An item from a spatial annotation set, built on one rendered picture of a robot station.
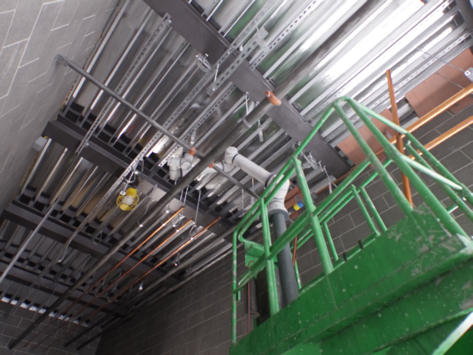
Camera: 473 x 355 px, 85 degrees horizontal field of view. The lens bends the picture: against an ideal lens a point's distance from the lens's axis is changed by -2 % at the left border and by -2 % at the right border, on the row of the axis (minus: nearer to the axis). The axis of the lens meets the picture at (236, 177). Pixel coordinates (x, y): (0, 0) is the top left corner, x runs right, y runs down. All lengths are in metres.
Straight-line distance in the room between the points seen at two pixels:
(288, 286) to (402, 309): 0.96
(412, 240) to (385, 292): 0.20
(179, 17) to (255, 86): 0.88
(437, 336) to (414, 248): 0.27
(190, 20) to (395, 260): 2.24
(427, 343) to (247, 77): 2.27
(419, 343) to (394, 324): 0.08
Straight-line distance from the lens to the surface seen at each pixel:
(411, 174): 1.26
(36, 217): 5.00
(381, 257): 1.14
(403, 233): 1.11
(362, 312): 1.21
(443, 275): 1.10
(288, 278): 2.00
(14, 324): 8.10
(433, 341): 1.14
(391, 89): 2.45
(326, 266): 1.34
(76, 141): 3.43
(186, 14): 2.57
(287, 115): 2.84
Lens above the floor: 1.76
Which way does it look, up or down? 51 degrees up
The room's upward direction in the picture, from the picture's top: straight up
